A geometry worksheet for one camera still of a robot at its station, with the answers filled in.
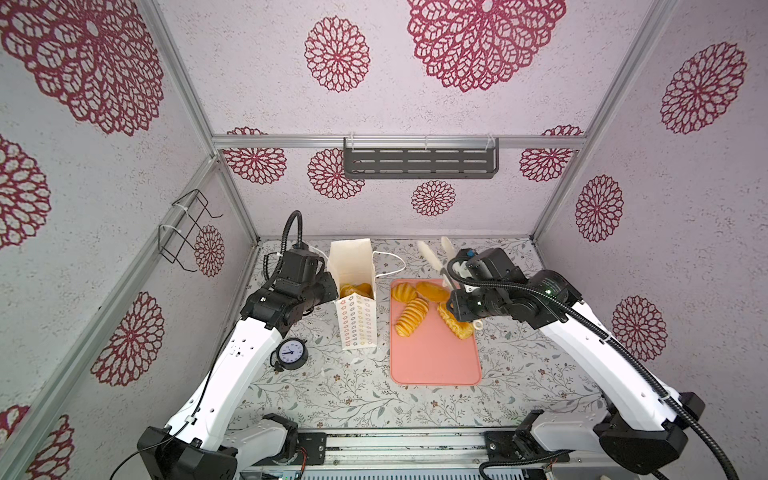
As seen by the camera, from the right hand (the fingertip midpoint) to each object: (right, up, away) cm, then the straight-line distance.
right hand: (454, 302), depth 69 cm
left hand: (-30, +3, +7) cm, 31 cm away
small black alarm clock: (-44, -17, +18) cm, 50 cm away
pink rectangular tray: (-2, -18, +21) cm, 28 cm away
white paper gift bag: (-26, +7, +20) cm, 34 cm away
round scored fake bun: (-9, 0, +31) cm, 32 cm away
